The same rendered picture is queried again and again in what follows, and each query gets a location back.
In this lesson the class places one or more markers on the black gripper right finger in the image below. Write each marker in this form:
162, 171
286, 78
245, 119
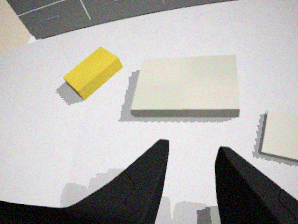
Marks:
245, 196

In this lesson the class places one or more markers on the beige flat rectangular block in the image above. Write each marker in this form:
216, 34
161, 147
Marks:
202, 86

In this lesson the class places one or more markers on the yellow rectangular block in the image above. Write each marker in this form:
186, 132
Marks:
92, 73

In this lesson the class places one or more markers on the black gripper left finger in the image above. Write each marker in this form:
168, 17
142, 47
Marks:
131, 198

